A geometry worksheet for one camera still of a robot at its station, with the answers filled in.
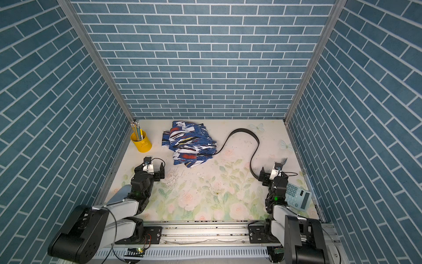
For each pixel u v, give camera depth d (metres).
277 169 0.75
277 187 0.66
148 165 0.74
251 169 0.94
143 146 0.98
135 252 0.72
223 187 0.89
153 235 0.73
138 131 0.97
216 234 0.76
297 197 0.83
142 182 0.66
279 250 0.71
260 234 0.74
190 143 0.99
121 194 0.85
